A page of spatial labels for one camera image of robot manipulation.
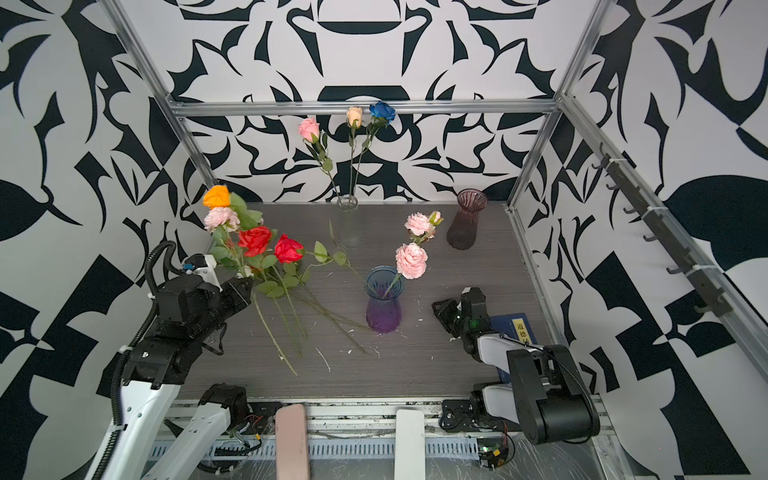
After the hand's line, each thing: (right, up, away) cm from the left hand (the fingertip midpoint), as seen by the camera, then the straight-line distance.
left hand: (250, 275), depth 70 cm
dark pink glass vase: (+56, +12, +27) cm, 63 cm away
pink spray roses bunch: (+37, +4, -5) cm, 37 cm away
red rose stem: (0, +8, +3) cm, 8 cm away
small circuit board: (+56, -43, +1) cm, 71 cm away
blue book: (+69, -17, +18) cm, 73 cm away
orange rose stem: (-10, +19, +4) cm, 22 cm away
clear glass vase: (+19, +19, +26) cm, 38 cm away
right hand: (+46, -11, +21) cm, 52 cm away
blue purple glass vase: (+31, -4, +9) cm, 32 cm away
